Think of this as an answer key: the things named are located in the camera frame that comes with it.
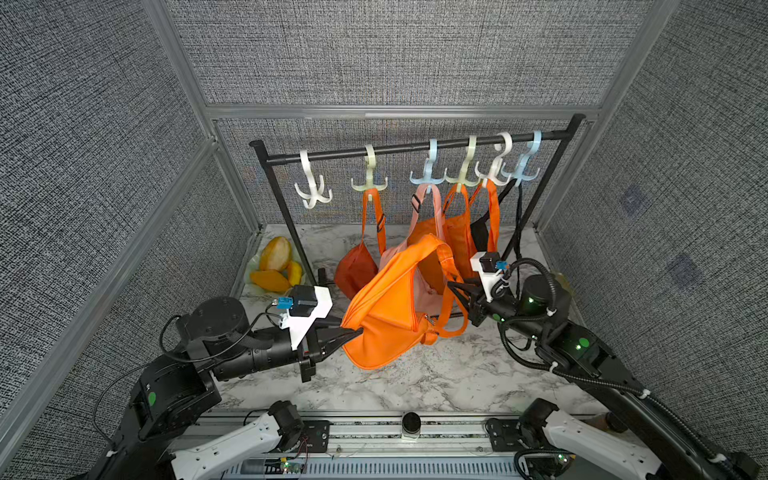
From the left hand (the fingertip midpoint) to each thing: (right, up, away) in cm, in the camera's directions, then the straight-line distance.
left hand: (365, 326), depth 45 cm
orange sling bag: (+29, +18, +25) cm, 43 cm away
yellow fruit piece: (-26, +5, +52) cm, 58 cm away
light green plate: (-41, +8, +56) cm, 70 cm away
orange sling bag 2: (+23, +16, +34) cm, 44 cm away
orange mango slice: (-35, +3, +55) cm, 65 cm away
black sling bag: (+29, +18, +36) cm, 50 cm away
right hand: (+18, +6, +18) cm, 26 cm away
